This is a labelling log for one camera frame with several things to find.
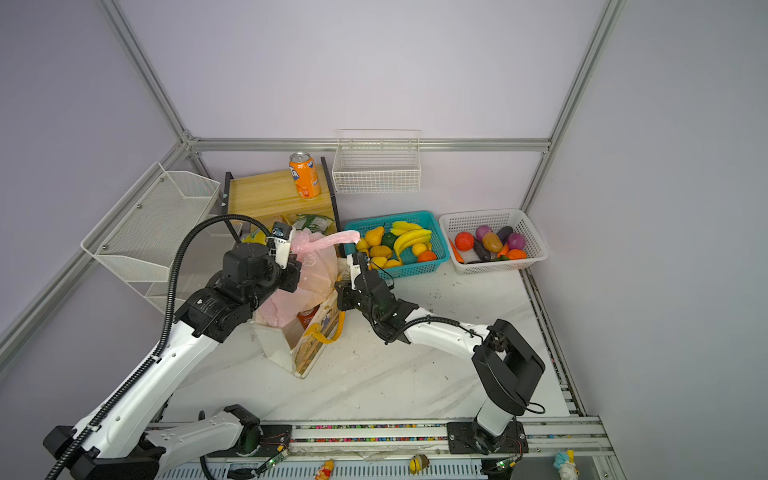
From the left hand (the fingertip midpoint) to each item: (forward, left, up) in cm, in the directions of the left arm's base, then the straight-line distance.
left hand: (290, 258), depth 70 cm
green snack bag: (+23, -1, -10) cm, 25 cm away
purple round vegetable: (+29, -70, -24) cm, 80 cm away
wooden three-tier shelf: (+22, +10, +1) cm, 24 cm away
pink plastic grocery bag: (-1, -6, -5) cm, 8 cm away
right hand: (+1, -8, -11) cm, 14 cm away
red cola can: (-3, 0, -21) cm, 22 cm away
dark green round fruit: (+32, -23, -26) cm, 47 cm away
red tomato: (+30, -51, -25) cm, 64 cm away
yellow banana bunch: (+33, -31, -25) cm, 51 cm away
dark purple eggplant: (+28, -58, -28) cm, 70 cm away
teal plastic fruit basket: (+30, -25, -27) cm, 48 cm away
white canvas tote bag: (-17, -2, -12) cm, 21 cm away
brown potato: (+29, -61, -24) cm, 72 cm away
